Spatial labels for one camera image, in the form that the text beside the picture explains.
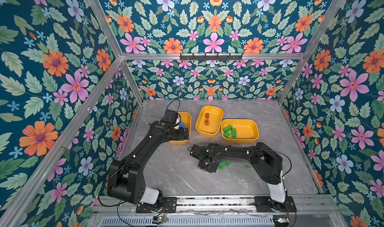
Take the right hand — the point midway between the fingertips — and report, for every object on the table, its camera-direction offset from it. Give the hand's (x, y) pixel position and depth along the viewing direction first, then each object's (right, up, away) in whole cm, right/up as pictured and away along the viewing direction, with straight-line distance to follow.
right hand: (202, 168), depth 86 cm
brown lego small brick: (+4, +31, +24) cm, 39 cm away
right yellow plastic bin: (+31, +20, +16) cm, 41 cm away
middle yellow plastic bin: (+5, +27, +21) cm, 34 cm away
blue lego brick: (-14, +24, +16) cm, 32 cm away
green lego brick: (+18, +22, +16) cm, 32 cm away
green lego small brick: (+12, +3, -1) cm, 12 cm away
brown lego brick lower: (+3, +26, +22) cm, 34 cm away
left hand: (-10, +21, -2) cm, 24 cm away
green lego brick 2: (+17, +18, +15) cm, 28 cm away
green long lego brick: (+21, +19, +14) cm, 31 cm away
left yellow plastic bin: (-12, +29, +22) cm, 39 cm away
